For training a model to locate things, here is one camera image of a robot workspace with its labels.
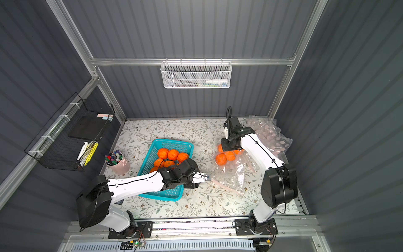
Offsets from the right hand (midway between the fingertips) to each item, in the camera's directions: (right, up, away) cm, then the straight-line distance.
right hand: (228, 145), depth 87 cm
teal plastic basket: (-30, -26, -2) cm, 40 cm away
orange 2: (-33, -6, +6) cm, 34 cm away
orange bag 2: (-35, -11, +6) cm, 37 cm away
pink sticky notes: (-69, +17, -2) cm, 71 cm away
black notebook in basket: (-73, +10, -10) cm, 74 cm away
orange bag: (-41, -10, +4) cm, 42 cm away
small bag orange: (-4, -8, +4) cm, 10 cm away
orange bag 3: (-42, -13, -1) cm, 44 cm away
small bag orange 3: (+4, -3, -3) cm, 6 cm away
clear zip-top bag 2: (+29, +7, +15) cm, 33 cm away
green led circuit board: (-48, -45, -15) cm, 68 cm away
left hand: (-17, -15, -5) cm, 23 cm away
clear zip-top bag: (+4, -15, +6) cm, 17 cm away
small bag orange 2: (0, -5, -3) cm, 6 cm away
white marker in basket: (-69, 0, -17) cm, 71 cm away
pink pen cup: (-61, -9, -3) cm, 62 cm away
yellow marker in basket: (-64, -2, -18) cm, 67 cm away
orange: (-39, -5, +7) cm, 40 cm away
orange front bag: (-27, -7, +6) cm, 29 cm away
